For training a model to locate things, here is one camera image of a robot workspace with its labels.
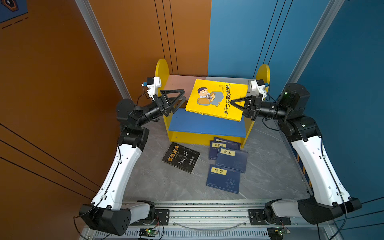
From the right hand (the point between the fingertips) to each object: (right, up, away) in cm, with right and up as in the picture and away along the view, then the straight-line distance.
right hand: (230, 105), depth 53 cm
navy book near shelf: (-1, -21, +43) cm, 48 cm away
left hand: (-16, +3, -2) cm, 16 cm away
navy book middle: (+9, -28, +37) cm, 48 cm away
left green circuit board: (-36, -59, +18) cm, 71 cm away
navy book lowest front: (+3, -38, +33) cm, 50 cm away
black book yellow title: (-22, -27, +41) cm, 54 cm away
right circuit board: (+26, -59, +18) cm, 67 cm away
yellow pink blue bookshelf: (-21, -7, +41) cm, 46 cm away
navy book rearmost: (+10, -20, +43) cm, 49 cm away
